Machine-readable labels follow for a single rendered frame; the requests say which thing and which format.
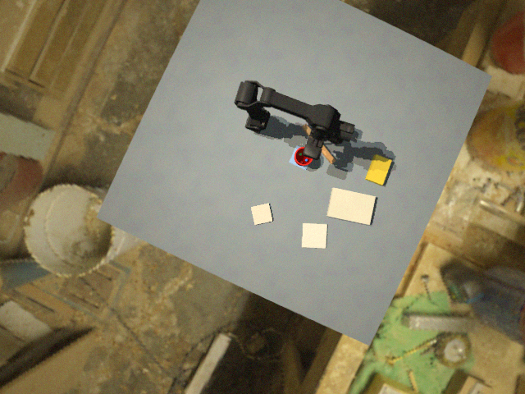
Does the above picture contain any cream flat rectangular block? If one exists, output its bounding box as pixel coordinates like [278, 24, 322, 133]
[327, 188, 376, 225]

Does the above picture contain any cream flat rectangular slab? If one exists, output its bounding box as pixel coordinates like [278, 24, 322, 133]
[302, 223, 327, 249]

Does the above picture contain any red cup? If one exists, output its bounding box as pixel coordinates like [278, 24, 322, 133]
[294, 147, 313, 166]

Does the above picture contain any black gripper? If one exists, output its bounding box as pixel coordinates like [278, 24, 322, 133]
[303, 128, 327, 160]

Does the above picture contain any cream square block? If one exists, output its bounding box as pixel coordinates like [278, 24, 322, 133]
[251, 204, 272, 225]

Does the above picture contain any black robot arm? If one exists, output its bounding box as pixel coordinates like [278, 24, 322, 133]
[234, 80, 355, 144]

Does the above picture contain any orange flat bar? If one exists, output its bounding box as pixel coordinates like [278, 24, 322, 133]
[302, 123, 336, 164]

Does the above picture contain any yellow rectangular block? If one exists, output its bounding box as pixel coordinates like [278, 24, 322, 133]
[365, 155, 392, 185]

